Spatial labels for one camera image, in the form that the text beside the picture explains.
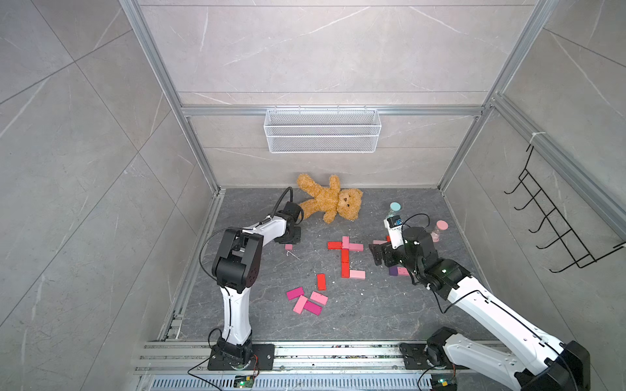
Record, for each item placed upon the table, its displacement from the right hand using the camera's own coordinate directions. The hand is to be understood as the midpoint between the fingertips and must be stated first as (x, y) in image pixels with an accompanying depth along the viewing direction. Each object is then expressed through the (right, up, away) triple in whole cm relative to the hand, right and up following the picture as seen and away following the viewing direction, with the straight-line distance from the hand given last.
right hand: (385, 241), depth 79 cm
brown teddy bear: (-17, +14, +27) cm, 35 cm away
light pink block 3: (-7, -14, +12) cm, 20 cm away
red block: (-16, -5, +21) cm, 26 cm away
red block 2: (-11, -9, +16) cm, 22 cm away
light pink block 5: (-29, -23, +5) cm, 37 cm away
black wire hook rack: (+42, 0, -20) cm, 47 cm away
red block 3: (-12, -14, +12) cm, 22 cm away
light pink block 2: (-7, -5, +19) cm, 21 cm away
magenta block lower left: (-24, -24, +5) cm, 35 cm away
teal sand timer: (+10, +11, +22) cm, 27 cm away
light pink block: (-11, -3, +22) cm, 24 cm away
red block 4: (-21, -16, +9) cm, 28 cm away
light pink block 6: (-22, -21, +6) cm, 31 cm away
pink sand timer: (+27, +4, +17) cm, 32 cm away
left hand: (-33, -1, +23) cm, 40 cm away
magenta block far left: (-31, -20, +8) cm, 38 cm away
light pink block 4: (-34, -5, +19) cm, 39 cm away
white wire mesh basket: (-21, +44, +22) cm, 53 cm away
